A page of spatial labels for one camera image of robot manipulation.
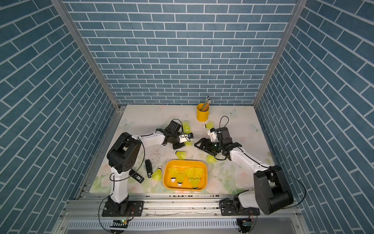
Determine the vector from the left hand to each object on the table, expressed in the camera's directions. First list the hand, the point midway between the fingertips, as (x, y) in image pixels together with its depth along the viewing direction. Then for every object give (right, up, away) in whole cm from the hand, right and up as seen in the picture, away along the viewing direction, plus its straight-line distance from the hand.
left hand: (186, 142), depth 99 cm
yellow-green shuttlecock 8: (+17, -10, -7) cm, 20 cm away
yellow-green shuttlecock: (-7, -14, -17) cm, 23 cm away
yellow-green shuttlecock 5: (+6, -20, -20) cm, 29 cm away
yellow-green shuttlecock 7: (-2, -7, -7) cm, 10 cm away
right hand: (+9, -1, -14) cm, 17 cm away
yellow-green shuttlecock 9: (+2, 0, -6) cm, 7 cm away
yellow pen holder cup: (+12, +18, +9) cm, 23 cm away
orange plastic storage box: (-2, -13, -10) cm, 16 cm away
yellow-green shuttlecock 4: (+7, -15, -16) cm, 23 cm away
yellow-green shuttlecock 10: (+17, +11, +6) cm, 21 cm away
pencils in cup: (+15, +28, +3) cm, 32 cm away
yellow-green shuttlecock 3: (+3, -14, -16) cm, 22 cm away
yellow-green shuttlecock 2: (-3, -17, -15) cm, 22 cm away
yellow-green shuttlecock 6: (-16, -16, -16) cm, 28 cm away
